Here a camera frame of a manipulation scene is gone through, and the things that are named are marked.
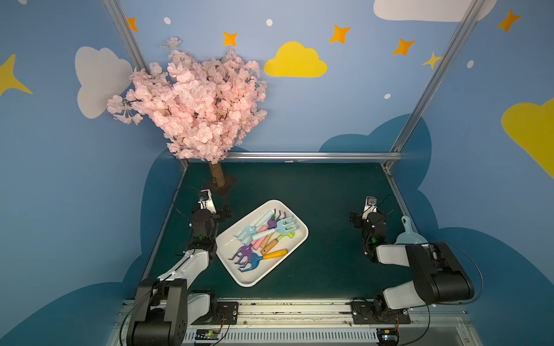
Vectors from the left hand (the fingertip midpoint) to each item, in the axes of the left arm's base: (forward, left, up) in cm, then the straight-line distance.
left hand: (214, 198), depth 86 cm
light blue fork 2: (-8, -12, -17) cm, 22 cm away
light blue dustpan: (-7, -83, -15) cm, 85 cm away
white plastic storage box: (-13, -5, -17) cm, 22 cm away
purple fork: (-3, -23, -16) cm, 28 cm away
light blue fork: (-6, -27, -13) cm, 30 cm away
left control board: (-44, -3, -18) cm, 48 cm away
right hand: (+3, -66, -7) cm, 66 cm away
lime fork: (-13, -22, -16) cm, 30 cm away
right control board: (-43, -65, -19) cm, 81 cm away
